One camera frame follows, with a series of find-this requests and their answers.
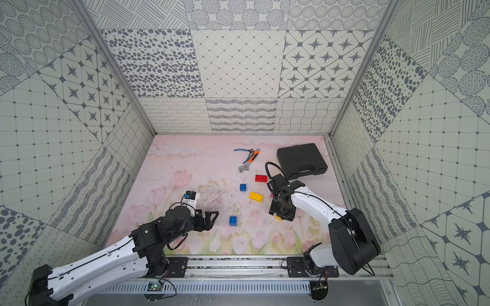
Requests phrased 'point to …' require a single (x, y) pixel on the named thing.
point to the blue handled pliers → (251, 150)
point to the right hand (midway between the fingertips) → (279, 216)
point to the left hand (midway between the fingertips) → (214, 215)
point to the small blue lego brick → (243, 187)
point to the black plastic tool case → (300, 160)
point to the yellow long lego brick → (256, 197)
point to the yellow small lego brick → (277, 217)
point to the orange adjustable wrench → (253, 156)
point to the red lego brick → (261, 178)
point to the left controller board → (154, 286)
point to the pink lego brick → (272, 195)
